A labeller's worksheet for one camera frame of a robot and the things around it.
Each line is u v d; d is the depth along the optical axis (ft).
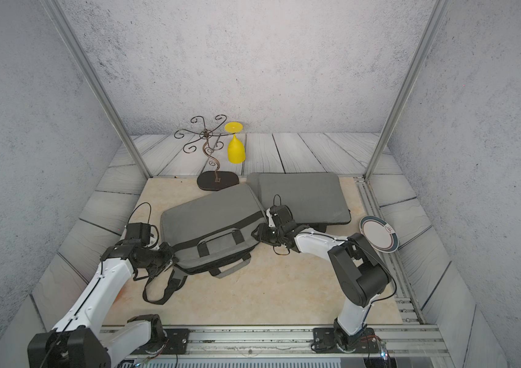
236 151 3.27
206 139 3.08
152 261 2.24
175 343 2.39
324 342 2.38
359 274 1.54
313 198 3.43
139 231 2.15
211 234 2.94
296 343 2.43
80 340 1.29
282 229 2.38
